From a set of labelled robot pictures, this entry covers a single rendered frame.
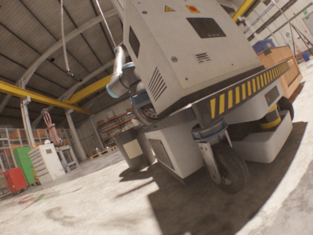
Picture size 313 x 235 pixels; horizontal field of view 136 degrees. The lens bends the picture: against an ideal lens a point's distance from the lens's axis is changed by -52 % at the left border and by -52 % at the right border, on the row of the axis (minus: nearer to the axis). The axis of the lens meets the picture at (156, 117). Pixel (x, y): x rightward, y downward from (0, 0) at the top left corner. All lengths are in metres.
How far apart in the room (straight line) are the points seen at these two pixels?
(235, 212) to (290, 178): 0.20
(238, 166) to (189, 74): 0.30
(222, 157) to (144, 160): 0.88
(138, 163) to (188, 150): 0.73
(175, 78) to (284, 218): 0.47
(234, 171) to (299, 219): 0.23
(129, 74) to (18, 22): 8.50
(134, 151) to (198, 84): 0.86
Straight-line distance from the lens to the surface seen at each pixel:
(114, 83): 1.07
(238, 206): 0.43
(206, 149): 0.38
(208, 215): 0.44
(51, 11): 8.98
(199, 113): 0.23
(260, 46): 1.41
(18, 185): 5.65
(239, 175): 0.38
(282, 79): 1.21
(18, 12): 8.79
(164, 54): 0.42
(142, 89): 0.90
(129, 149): 1.14
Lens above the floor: 0.32
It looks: 2 degrees up
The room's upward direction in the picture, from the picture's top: 25 degrees counter-clockwise
